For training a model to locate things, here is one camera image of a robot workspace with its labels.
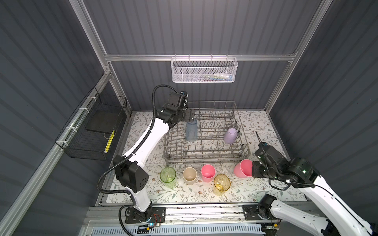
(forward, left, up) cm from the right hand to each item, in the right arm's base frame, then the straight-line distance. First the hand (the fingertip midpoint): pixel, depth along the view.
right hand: (254, 168), depth 67 cm
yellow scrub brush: (+7, +68, +7) cm, 69 cm away
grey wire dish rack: (+32, +13, -18) cm, 39 cm away
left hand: (+28, +31, +8) cm, 42 cm away
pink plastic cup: (+6, +20, -20) cm, 28 cm away
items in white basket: (+54, +14, +14) cm, 57 cm away
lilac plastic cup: (+25, +6, -9) cm, 27 cm away
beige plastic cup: (+4, +31, -20) cm, 37 cm away
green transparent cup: (0, +41, -10) cm, 42 cm away
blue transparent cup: (+29, +30, -9) cm, 42 cm away
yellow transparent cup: (-1, +13, -18) cm, 22 cm away
